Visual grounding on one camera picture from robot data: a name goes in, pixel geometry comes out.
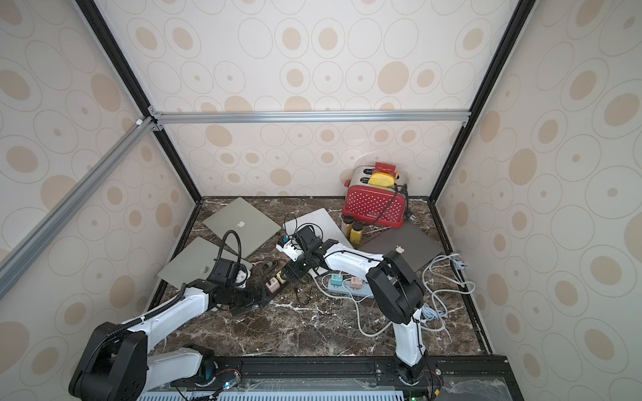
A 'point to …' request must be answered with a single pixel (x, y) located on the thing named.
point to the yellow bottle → (356, 234)
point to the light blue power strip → (364, 291)
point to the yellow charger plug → (280, 279)
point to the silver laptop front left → (195, 263)
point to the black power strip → (270, 276)
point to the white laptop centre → (322, 220)
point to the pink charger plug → (273, 286)
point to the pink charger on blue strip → (356, 283)
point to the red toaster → (365, 202)
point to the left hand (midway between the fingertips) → (268, 298)
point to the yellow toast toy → (381, 179)
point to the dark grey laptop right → (416, 241)
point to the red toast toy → (384, 168)
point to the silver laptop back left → (256, 229)
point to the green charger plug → (336, 279)
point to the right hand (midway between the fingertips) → (286, 274)
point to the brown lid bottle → (347, 225)
